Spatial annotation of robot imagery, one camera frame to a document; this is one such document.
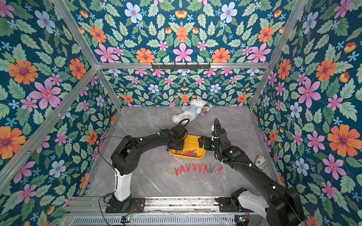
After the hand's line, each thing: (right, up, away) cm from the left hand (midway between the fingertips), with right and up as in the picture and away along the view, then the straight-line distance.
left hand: (182, 146), depth 95 cm
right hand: (+14, +7, -14) cm, 21 cm away
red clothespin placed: (-3, -14, -10) cm, 17 cm away
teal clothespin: (+18, -13, -9) cm, 24 cm away
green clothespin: (-7, -13, -9) cm, 17 cm away
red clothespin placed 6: (+15, -12, -9) cm, 21 cm away
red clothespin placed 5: (+12, -12, -9) cm, 19 cm away
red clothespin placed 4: (+8, -12, -9) cm, 17 cm away
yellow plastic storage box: (+6, -3, -2) cm, 7 cm away
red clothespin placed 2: (0, -13, -9) cm, 16 cm away
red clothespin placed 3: (+4, -12, -9) cm, 16 cm away
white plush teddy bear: (+5, +24, +11) cm, 27 cm away
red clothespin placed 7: (+24, -13, -9) cm, 29 cm away
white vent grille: (-49, -33, -25) cm, 64 cm away
